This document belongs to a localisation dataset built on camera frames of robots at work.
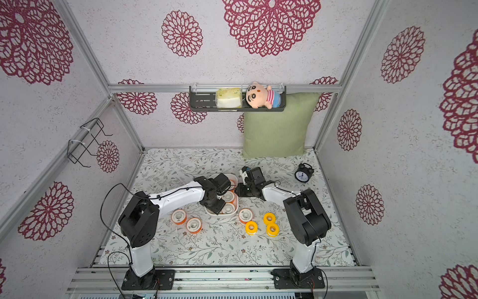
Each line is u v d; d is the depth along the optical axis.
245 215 0.91
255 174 0.76
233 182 0.77
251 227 0.87
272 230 0.86
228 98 0.90
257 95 0.85
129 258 0.67
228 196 0.78
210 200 0.74
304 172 1.00
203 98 0.90
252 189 0.74
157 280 0.73
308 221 0.49
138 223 0.48
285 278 0.74
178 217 0.89
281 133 1.00
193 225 0.88
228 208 0.92
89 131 0.78
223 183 0.73
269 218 0.90
